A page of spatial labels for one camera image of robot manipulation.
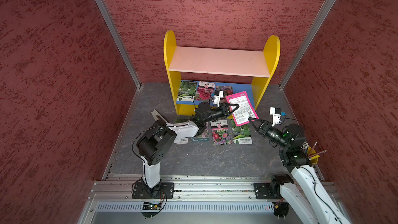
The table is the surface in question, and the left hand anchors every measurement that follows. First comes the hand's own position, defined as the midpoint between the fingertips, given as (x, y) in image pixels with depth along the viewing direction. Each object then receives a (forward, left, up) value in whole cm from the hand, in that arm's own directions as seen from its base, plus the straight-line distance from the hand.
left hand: (239, 109), depth 75 cm
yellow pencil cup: (-18, -37, -15) cm, 44 cm away
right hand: (-8, -2, 0) cm, 8 cm away
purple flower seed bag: (-3, +18, -24) cm, 31 cm away
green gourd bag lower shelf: (+21, +29, -10) cm, 37 cm away
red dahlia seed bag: (+22, +18, -11) cm, 30 cm away
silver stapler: (+10, +49, -23) cm, 55 cm away
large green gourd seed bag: (-6, +32, -25) cm, 41 cm away
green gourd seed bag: (-1, -6, -25) cm, 26 cm away
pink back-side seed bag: (-1, -2, +1) cm, 3 cm away
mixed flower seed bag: (+23, +2, -11) cm, 26 cm away
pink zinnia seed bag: (0, +6, -25) cm, 26 cm away
